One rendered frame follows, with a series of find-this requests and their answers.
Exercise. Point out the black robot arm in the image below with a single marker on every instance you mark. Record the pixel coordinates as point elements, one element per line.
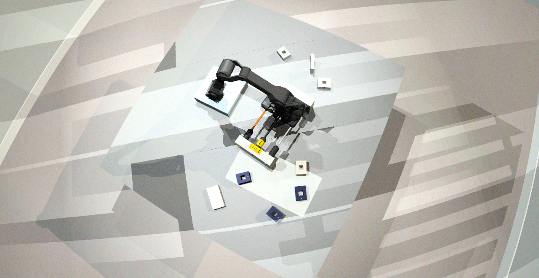
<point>282,98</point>

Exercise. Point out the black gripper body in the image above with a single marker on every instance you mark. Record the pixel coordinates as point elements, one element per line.
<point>292,119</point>

